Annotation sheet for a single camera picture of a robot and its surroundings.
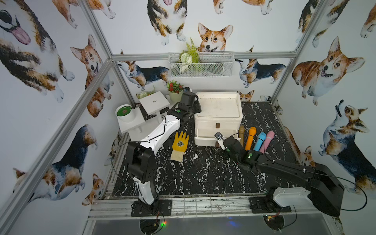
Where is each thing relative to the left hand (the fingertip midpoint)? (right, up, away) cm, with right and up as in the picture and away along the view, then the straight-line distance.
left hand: (201, 103), depth 86 cm
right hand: (+11, -22, -3) cm, 25 cm away
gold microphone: (+28, -17, +15) cm, 36 cm away
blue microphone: (+37, -25, +9) cm, 46 cm away
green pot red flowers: (-16, +9, +9) cm, 21 cm away
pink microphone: (+46, -21, +12) cm, 52 cm away
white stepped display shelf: (-41, -16, +11) cm, 46 cm away
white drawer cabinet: (+11, -5, -1) cm, 13 cm away
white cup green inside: (-46, -4, +1) cm, 46 cm away
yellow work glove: (-14, -27, +9) cm, 32 cm away
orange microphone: (+35, -18, +15) cm, 42 cm away
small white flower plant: (-41, +8, +21) cm, 47 cm away
